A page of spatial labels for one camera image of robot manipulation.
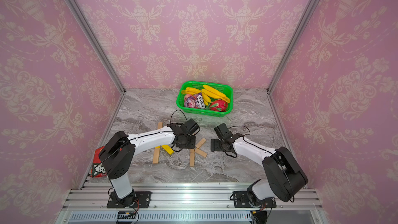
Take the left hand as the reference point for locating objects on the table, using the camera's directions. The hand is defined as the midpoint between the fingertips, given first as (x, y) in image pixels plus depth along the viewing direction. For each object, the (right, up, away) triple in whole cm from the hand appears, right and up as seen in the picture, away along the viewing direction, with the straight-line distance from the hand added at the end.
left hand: (193, 146), depth 88 cm
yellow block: (-15, -2, +1) cm, 15 cm away
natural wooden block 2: (-21, -5, -1) cm, 22 cm away
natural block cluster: (+4, +1, +4) cm, 6 cm away
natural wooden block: (-22, +11, +12) cm, 27 cm away
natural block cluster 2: (+4, -4, +1) cm, 6 cm away
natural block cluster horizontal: (-1, -3, +1) cm, 3 cm away
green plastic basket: (+23, +34, +21) cm, 46 cm away
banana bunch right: (+10, +32, +21) cm, 40 cm away
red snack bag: (-49, -10, -9) cm, 50 cm away
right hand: (+13, -1, +1) cm, 13 cm away
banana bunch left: (-3, +34, +23) cm, 41 cm away
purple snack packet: (+1, +26, +17) cm, 31 cm away
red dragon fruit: (+16, +23, +12) cm, 31 cm away
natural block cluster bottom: (-1, -7, -3) cm, 7 cm away
